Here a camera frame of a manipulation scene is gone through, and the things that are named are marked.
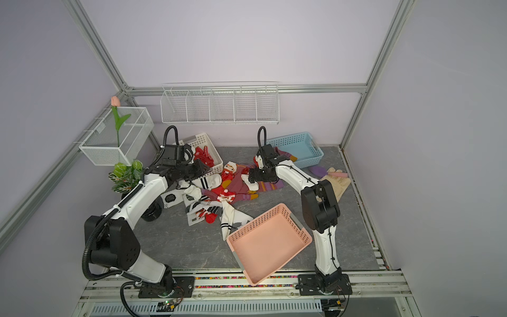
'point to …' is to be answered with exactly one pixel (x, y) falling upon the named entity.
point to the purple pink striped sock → (242, 189)
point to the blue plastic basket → (302, 147)
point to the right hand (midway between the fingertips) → (256, 176)
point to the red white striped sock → (204, 156)
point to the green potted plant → (125, 178)
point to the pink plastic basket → (267, 247)
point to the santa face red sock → (230, 168)
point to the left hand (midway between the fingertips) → (209, 168)
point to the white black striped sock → (206, 181)
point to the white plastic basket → (201, 140)
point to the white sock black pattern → (197, 211)
